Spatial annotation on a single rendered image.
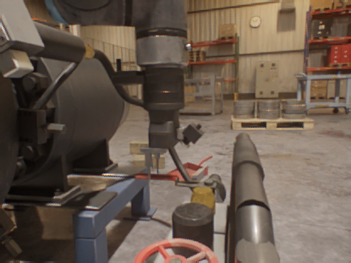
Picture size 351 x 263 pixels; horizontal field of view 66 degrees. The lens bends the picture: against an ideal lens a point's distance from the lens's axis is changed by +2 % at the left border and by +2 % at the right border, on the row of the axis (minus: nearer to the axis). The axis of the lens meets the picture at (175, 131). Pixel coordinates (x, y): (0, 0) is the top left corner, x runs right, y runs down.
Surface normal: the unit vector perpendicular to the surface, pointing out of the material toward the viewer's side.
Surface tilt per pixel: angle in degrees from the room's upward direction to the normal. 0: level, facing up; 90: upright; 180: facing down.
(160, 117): 101
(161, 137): 90
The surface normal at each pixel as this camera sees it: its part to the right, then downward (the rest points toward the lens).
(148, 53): -0.44, 0.15
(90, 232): -0.22, 0.15
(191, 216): -0.03, -0.99
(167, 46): 0.22, 0.14
